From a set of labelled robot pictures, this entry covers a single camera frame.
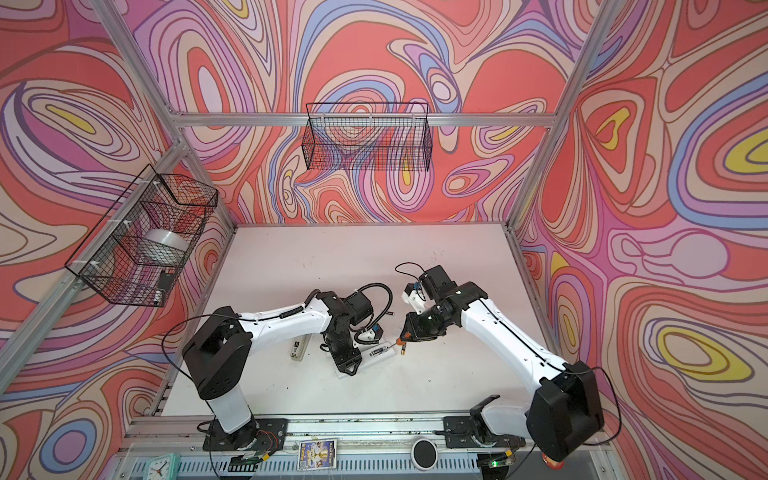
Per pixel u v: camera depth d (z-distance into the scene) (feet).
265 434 2.40
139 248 2.29
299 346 2.77
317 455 2.28
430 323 2.18
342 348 2.42
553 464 2.27
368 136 3.07
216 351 1.59
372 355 2.72
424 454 2.19
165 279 2.42
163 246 2.30
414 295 2.41
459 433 2.37
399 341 2.52
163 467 2.22
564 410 1.29
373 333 2.53
